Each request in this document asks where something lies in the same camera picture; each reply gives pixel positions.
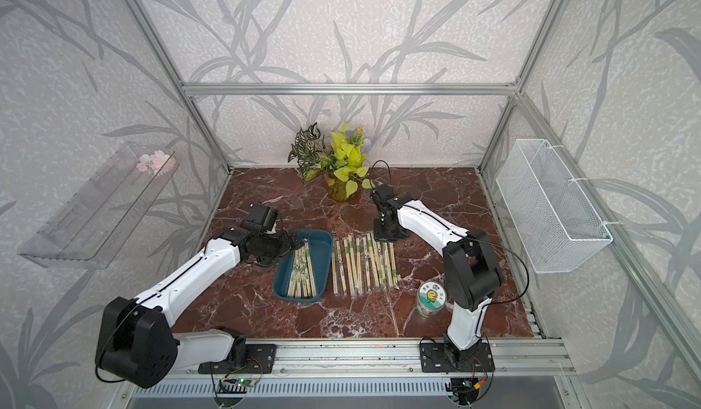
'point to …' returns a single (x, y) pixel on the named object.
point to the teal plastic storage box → (320, 244)
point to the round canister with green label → (431, 298)
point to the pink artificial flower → (159, 162)
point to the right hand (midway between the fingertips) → (382, 236)
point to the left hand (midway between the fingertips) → (295, 249)
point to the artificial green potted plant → (340, 157)
